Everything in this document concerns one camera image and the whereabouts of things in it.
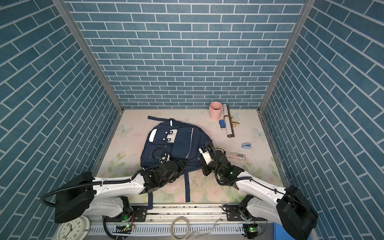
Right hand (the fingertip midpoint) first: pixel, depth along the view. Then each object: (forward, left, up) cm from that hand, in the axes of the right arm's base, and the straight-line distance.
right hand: (197, 160), depth 82 cm
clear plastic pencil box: (+9, -22, -9) cm, 26 cm away
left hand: (-2, +5, 0) cm, 5 cm away
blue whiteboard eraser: (+37, -15, -9) cm, 41 cm away
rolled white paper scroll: (+37, -19, -8) cm, 43 cm away
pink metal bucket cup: (+41, -9, -1) cm, 42 cm away
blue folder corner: (-29, -41, -10) cm, 51 cm away
